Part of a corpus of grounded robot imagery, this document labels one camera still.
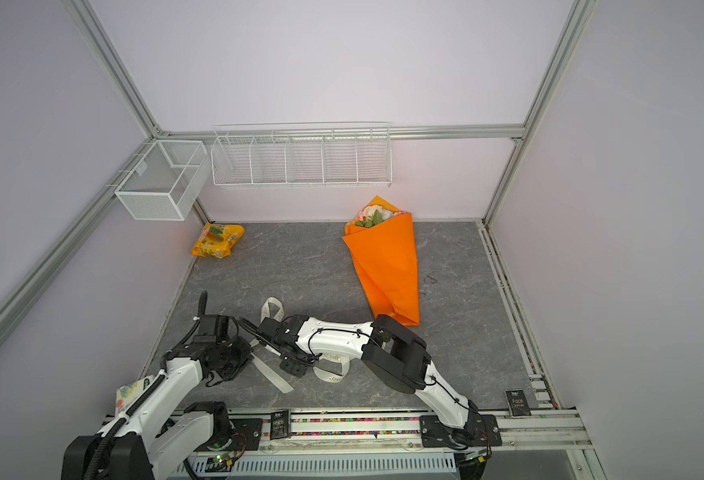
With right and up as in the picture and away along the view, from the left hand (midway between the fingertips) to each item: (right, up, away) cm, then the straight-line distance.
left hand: (256, 357), depth 85 cm
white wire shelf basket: (+10, +64, +17) cm, 67 cm away
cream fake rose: (+36, +45, +30) cm, 65 cm away
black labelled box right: (+72, -9, -8) cm, 73 cm away
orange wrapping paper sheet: (+38, +30, +20) cm, 53 cm away
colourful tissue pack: (-30, -5, -9) cm, 32 cm away
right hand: (+13, -2, +1) cm, 13 cm away
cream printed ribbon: (+19, -3, -3) cm, 20 cm away
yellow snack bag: (-23, +35, +24) cm, 48 cm away
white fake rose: (+32, +41, +30) cm, 60 cm away
